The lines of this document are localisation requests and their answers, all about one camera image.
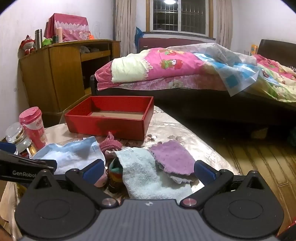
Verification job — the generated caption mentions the purple fuzzy cloth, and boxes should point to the purple fuzzy cloth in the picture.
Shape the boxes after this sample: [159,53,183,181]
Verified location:
[149,140,196,176]

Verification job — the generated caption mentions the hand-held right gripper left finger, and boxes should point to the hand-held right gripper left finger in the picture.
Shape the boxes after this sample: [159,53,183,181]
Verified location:
[23,159,119,208]

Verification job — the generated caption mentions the clear glass jar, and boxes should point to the clear glass jar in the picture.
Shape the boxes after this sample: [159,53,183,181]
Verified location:
[5,122,33,158]

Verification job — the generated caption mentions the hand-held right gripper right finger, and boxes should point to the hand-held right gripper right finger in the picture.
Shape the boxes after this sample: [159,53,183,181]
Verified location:
[179,160,275,208]

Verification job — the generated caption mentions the cardboard box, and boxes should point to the cardboard box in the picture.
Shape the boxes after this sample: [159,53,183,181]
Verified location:
[251,128,269,139]

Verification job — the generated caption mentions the pink pig plush toy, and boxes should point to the pink pig plush toy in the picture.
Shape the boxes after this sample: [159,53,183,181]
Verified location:
[94,173,108,188]

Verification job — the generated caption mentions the light blue printed sheet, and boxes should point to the light blue printed sheet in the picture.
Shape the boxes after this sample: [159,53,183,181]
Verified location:
[166,43,266,96]

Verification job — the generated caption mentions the pink lace-trimmed cloth cover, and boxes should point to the pink lace-trimmed cloth cover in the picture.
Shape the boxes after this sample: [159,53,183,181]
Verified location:
[44,13,90,42]

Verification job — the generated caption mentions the red plush doll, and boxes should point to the red plush doll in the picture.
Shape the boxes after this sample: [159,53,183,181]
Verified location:
[19,35,36,56]

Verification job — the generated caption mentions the crumpled grey cloth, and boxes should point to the crumpled grey cloth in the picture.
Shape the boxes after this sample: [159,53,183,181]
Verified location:
[80,45,109,53]

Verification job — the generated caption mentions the pink knitted hat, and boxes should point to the pink knitted hat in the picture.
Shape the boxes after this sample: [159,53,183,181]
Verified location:
[99,132,123,158]

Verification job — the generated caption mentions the mint green towel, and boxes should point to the mint green towel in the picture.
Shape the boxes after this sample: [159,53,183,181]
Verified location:
[114,148,193,200]

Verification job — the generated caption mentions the maroon padded board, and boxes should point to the maroon padded board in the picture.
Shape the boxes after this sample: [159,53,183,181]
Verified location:
[138,37,216,53]

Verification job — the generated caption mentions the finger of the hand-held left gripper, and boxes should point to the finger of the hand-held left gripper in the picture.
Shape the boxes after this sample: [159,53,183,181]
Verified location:
[0,150,57,183]
[0,142,17,155]

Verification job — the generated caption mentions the red box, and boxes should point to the red box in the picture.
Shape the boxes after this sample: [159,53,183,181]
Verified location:
[64,96,154,141]

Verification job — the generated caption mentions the pink tumbler cup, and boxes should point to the pink tumbler cup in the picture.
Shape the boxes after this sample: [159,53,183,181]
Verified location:
[19,107,48,151]

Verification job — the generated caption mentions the multicoloured knitted hat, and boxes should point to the multicoloured knitted hat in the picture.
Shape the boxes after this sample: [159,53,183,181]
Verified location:
[108,158,125,194]

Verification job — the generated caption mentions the steel thermos flask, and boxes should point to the steel thermos flask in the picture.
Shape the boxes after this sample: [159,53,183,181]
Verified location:
[35,29,43,49]

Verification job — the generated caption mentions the light blue plastic bag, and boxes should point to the light blue plastic bag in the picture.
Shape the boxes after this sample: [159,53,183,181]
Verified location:
[32,136,106,175]

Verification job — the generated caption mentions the beige curtain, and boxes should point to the beige curtain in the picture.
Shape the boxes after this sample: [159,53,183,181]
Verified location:
[115,0,137,57]
[216,0,233,49]

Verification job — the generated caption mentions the barred window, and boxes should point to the barred window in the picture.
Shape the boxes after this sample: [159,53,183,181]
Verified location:
[146,0,213,37]

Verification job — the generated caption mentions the wooden desk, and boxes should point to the wooden desk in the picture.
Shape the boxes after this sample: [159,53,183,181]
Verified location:
[18,39,121,121]

